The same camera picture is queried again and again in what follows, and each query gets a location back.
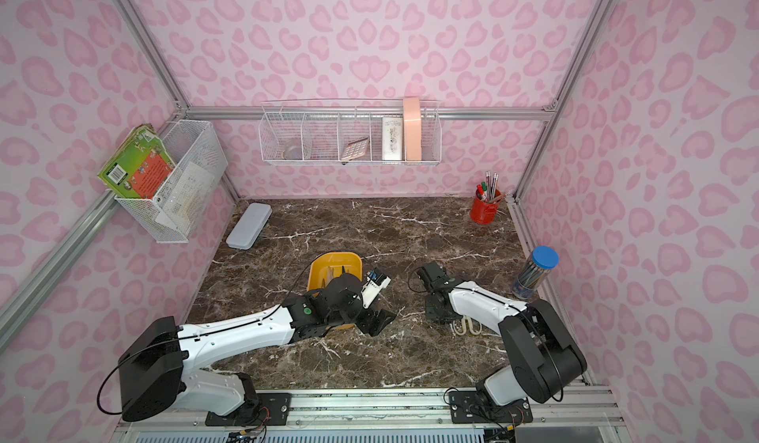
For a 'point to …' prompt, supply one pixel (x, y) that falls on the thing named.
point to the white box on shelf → (391, 138)
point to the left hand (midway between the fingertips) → (388, 305)
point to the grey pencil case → (250, 225)
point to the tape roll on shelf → (293, 152)
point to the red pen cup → (484, 212)
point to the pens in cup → (487, 191)
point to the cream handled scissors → (465, 320)
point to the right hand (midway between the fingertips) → (439, 310)
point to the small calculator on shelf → (356, 149)
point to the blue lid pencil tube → (536, 269)
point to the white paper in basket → (185, 202)
